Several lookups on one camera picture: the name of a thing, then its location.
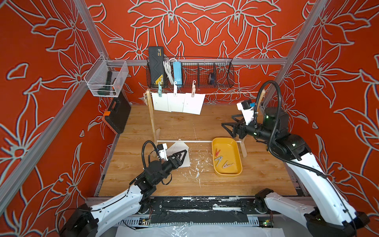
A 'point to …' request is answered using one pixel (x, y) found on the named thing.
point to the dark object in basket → (211, 78)
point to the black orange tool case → (117, 113)
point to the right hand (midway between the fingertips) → (224, 120)
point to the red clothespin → (217, 153)
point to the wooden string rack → (157, 131)
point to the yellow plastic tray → (227, 156)
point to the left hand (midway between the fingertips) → (185, 152)
